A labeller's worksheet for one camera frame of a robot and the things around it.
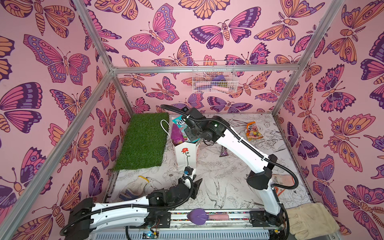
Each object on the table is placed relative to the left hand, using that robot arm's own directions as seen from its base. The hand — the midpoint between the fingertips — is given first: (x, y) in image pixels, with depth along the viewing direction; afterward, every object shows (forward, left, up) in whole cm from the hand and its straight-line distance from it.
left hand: (200, 178), depth 74 cm
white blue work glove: (-2, +37, -12) cm, 39 cm away
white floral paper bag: (+12, +8, +2) cm, 14 cm away
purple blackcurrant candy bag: (+18, +12, +9) cm, 24 cm away
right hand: (+20, +4, +16) cm, 26 cm away
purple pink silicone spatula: (-15, +1, -11) cm, 18 cm away
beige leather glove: (-16, -53, -12) cm, 56 cm away
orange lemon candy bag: (+36, -36, -8) cm, 52 cm away
